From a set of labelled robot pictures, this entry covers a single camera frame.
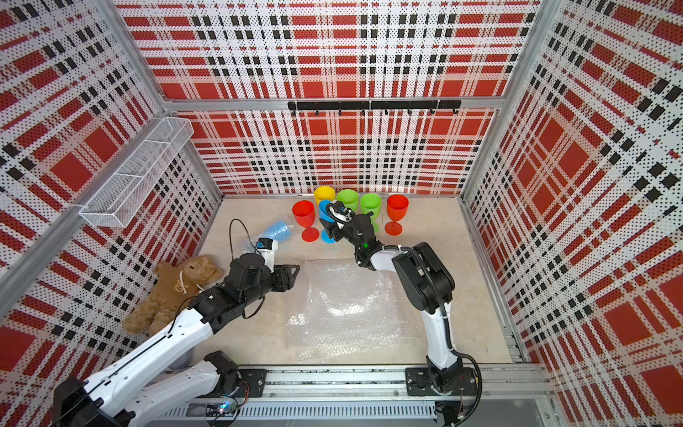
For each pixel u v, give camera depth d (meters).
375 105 0.89
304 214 0.95
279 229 1.00
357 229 0.74
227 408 0.69
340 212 0.78
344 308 0.85
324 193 1.04
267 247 0.68
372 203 1.01
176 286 0.84
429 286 0.54
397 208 0.98
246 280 0.57
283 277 0.67
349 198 1.04
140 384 0.44
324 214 0.88
